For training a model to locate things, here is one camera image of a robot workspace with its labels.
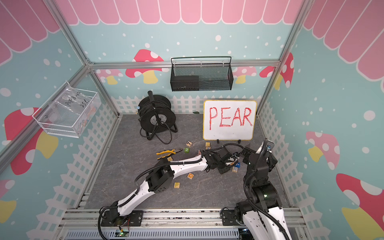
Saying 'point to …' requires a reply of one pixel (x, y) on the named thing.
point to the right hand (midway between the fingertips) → (258, 147)
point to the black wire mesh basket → (202, 76)
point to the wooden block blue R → (235, 169)
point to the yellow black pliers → (173, 152)
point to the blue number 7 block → (238, 165)
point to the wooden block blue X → (208, 147)
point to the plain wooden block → (169, 159)
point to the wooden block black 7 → (189, 143)
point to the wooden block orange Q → (190, 176)
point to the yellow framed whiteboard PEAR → (229, 120)
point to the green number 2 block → (187, 150)
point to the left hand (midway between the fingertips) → (226, 166)
